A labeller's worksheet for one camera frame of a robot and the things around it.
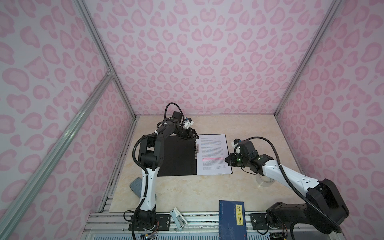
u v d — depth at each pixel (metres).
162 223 0.74
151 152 0.61
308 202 0.41
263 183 0.86
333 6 0.69
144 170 0.60
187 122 0.96
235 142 0.80
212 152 0.98
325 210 0.40
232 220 0.73
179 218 0.73
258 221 0.74
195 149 1.00
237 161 0.74
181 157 0.98
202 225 0.73
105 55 0.84
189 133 0.90
